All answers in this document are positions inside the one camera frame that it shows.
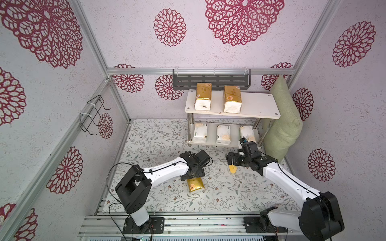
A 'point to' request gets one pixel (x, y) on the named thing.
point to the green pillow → (288, 128)
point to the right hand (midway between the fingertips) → (232, 156)
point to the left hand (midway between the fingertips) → (194, 175)
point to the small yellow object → (232, 168)
